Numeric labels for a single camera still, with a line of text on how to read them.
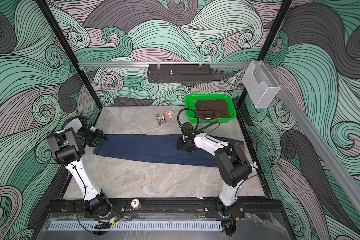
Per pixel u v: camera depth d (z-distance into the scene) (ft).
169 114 3.63
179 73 3.19
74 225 2.29
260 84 2.54
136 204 2.29
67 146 1.90
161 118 3.62
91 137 2.85
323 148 1.70
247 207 2.44
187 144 2.56
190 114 3.38
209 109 3.70
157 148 2.94
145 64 3.07
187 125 2.49
